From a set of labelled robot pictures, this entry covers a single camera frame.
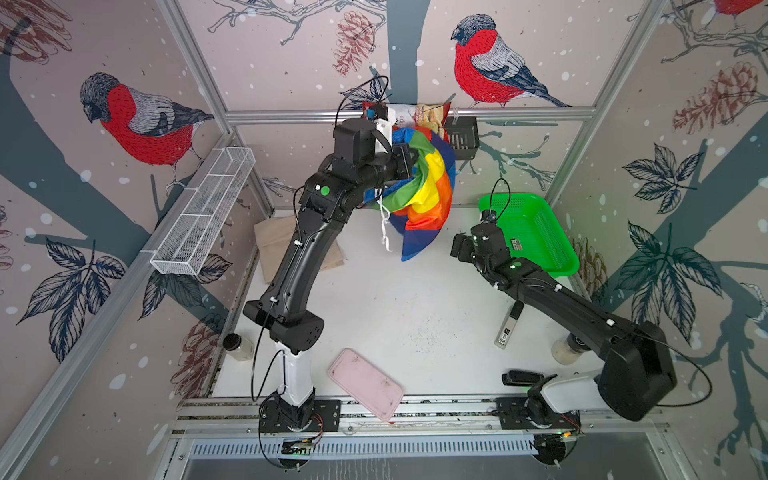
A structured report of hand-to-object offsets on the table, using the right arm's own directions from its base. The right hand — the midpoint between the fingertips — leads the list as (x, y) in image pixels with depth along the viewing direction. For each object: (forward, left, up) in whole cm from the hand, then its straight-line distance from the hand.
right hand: (462, 243), depth 85 cm
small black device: (-31, -15, -19) cm, 39 cm away
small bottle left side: (-29, +60, -10) cm, 67 cm away
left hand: (-1, +13, +32) cm, 35 cm away
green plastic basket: (+23, -32, -21) cm, 45 cm away
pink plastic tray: (-36, +23, -16) cm, 46 cm away
